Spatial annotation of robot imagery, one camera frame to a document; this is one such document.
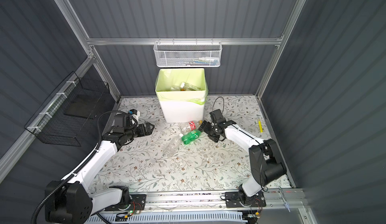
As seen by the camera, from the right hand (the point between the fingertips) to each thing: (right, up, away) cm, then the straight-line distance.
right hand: (203, 132), depth 90 cm
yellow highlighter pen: (+40, +3, +12) cm, 41 cm away
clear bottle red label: (-8, +3, +7) cm, 11 cm away
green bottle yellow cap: (-10, -4, +4) cm, 12 cm away
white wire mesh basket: (-11, +56, +22) cm, 61 cm away
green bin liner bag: (-24, +34, +6) cm, 42 cm away
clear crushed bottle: (-20, -10, +4) cm, 23 cm away
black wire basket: (-68, +11, -16) cm, 71 cm away
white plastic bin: (-14, +13, +5) cm, 19 cm away
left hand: (-33, +4, -6) cm, 34 cm away
